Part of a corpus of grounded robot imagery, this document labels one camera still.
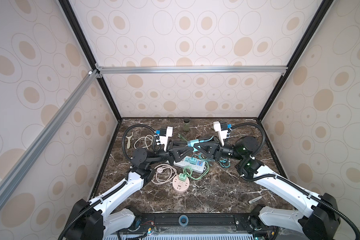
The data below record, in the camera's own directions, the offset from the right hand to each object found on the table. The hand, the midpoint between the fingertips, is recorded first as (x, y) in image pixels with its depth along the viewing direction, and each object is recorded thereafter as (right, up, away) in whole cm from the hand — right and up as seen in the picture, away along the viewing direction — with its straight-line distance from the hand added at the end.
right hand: (195, 148), depth 57 cm
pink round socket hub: (-7, -24, +26) cm, 36 cm away
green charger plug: (-5, -19, +25) cm, 31 cm away
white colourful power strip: (+5, -15, +35) cm, 38 cm away
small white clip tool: (+34, -31, +24) cm, 52 cm away
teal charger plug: (+1, -11, +33) cm, 34 cm away
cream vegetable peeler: (-44, -1, +49) cm, 65 cm away
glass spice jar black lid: (-3, +11, +50) cm, 52 cm away
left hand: (-1, -2, -1) cm, 2 cm away
